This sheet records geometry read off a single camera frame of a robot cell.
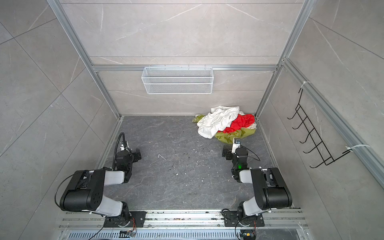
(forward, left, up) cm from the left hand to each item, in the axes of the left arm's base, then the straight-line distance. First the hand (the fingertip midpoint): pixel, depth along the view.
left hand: (128, 147), depth 93 cm
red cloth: (+15, -75, +5) cm, 76 cm away
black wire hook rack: (-26, -94, +28) cm, 101 cm away
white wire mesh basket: (+39, -32, +23) cm, 55 cm away
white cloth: (+18, -61, +5) cm, 64 cm away
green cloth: (+5, -65, 0) cm, 65 cm away
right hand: (-1, -66, +1) cm, 66 cm away
